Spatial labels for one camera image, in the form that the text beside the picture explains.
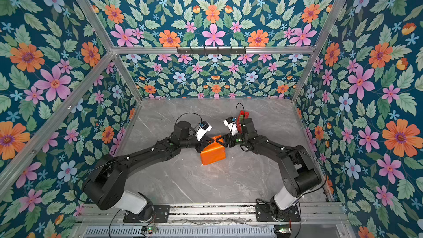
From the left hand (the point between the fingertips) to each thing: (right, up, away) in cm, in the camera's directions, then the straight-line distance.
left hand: (215, 138), depth 80 cm
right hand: (+3, -1, +7) cm, 8 cm away
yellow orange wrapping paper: (-1, -8, +2) cm, 8 cm away
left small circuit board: (-28, -38, -10) cm, 49 cm away
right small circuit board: (+30, -39, -10) cm, 50 cm away
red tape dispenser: (+16, +11, +21) cm, 28 cm away
